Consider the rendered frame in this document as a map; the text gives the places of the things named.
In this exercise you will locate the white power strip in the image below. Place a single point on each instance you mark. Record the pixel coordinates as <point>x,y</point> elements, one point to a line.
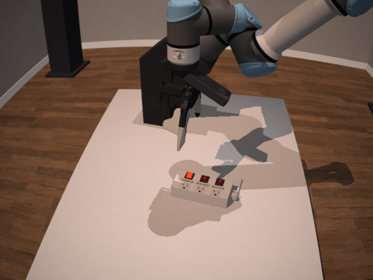
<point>203,189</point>

